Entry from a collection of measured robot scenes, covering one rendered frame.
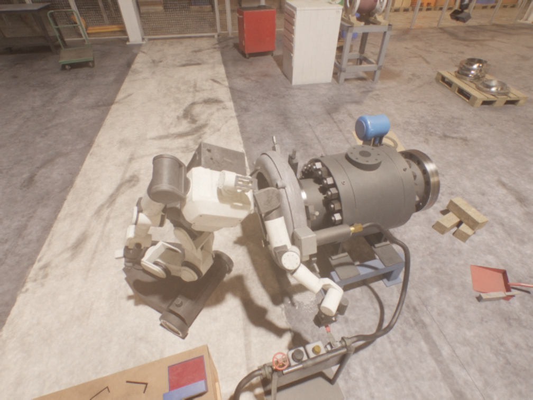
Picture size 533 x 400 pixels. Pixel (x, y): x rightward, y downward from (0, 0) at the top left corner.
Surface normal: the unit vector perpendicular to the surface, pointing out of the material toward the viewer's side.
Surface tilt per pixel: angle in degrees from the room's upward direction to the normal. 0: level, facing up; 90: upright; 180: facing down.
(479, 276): 0
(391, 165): 18
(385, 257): 0
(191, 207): 83
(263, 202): 47
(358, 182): 31
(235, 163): 37
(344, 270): 0
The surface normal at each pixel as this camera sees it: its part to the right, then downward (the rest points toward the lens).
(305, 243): 0.28, 0.32
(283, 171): 0.05, -0.57
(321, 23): 0.19, 0.67
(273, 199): 0.23, -0.03
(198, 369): 0.00, -0.73
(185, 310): 0.63, -0.30
